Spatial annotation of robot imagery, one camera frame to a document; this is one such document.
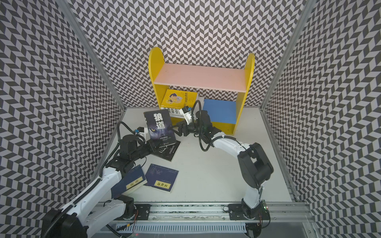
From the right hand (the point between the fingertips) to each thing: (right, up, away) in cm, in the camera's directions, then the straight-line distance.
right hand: (174, 128), depth 80 cm
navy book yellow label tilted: (-22, -28, 0) cm, 36 cm away
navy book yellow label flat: (-8, -28, +3) cm, 30 cm away
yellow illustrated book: (+2, +18, +12) cm, 21 cm away
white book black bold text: (-2, +9, +12) cm, 15 cm away
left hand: (-6, -8, 0) cm, 10 cm away
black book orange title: (-6, -16, +12) cm, 20 cm away
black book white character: (-8, 0, +1) cm, 8 cm away
